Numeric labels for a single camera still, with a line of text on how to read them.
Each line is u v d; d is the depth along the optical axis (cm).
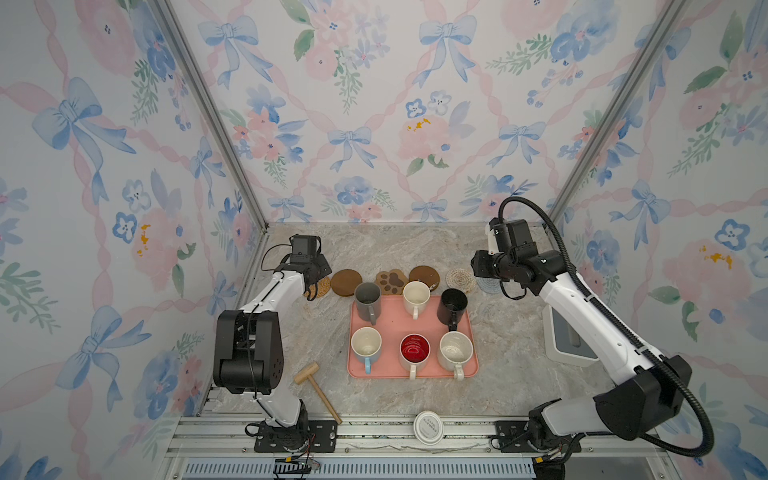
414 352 85
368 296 91
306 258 72
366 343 87
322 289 101
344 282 106
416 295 93
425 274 105
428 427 70
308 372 83
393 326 92
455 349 87
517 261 59
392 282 103
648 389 39
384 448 73
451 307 94
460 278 103
